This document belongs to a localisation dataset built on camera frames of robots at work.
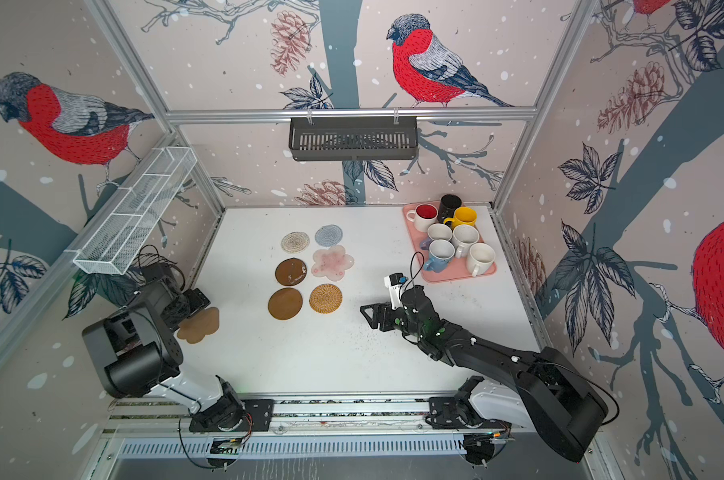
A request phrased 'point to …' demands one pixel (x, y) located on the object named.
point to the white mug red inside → (423, 215)
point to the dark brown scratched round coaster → (291, 271)
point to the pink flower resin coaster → (331, 263)
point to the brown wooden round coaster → (285, 303)
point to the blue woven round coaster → (328, 235)
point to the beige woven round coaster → (295, 242)
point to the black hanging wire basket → (353, 138)
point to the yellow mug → (462, 216)
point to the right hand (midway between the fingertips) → (367, 311)
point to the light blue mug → (441, 254)
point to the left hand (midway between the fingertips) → (187, 311)
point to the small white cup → (439, 231)
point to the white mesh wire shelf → (133, 215)
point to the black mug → (448, 204)
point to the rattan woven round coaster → (325, 298)
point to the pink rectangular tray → (458, 270)
